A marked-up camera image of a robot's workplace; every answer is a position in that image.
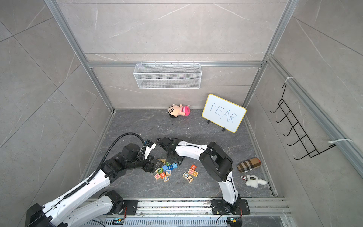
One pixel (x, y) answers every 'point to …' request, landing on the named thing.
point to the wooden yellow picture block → (163, 160)
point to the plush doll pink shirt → (175, 110)
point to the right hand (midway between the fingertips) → (176, 159)
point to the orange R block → (193, 167)
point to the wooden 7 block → (190, 178)
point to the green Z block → (168, 164)
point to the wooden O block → (195, 173)
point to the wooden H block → (191, 171)
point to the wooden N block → (157, 176)
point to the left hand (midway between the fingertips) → (160, 158)
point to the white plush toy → (253, 181)
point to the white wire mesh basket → (167, 76)
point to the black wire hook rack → (311, 149)
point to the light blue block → (175, 165)
